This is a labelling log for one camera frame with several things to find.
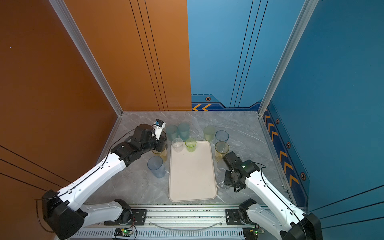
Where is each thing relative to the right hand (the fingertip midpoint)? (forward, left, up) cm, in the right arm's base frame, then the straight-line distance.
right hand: (228, 183), depth 78 cm
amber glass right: (+19, +2, +2) cm, 19 cm away
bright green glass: (+28, +21, -4) cm, 35 cm away
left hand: (+19, +33, +16) cm, 41 cm away
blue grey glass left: (+10, +39, +2) cm, 41 cm away
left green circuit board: (-20, +52, -8) cm, 56 cm away
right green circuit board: (-21, -10, -8) cm, 24 cm away
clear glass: (+28, +30, -4) cm, 41 cm away
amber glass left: (+16, +36, +2) cm, 40 cm away
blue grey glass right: (+26, +1, +7) cm, 27 cm away
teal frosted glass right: (+33, +25, +4) cm, 42 cm away
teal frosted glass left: (+32, +33, +3) cm, 46 cm away
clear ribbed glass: (+3, +3, -4) cm, 6 cm away
